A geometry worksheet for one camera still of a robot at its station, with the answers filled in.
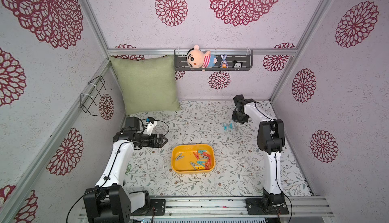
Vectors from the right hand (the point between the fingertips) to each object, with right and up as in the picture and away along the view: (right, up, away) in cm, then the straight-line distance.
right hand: (237, 118), depth 104 cm
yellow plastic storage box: (-31, -24, -13) cm, 42 cm away
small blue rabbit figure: (-12, +33, -14) cm, 37 cm away
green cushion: (-60, +21, -7) cm, 64 cm away
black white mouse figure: (-3, +33, -12) cm, 35 cm away
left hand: (-48, -12, -23) cm, 55 cm away
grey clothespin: (-38, -23, -14) cm, 47 cm away
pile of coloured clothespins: (-23, -27, -16) cm, 38 cm away
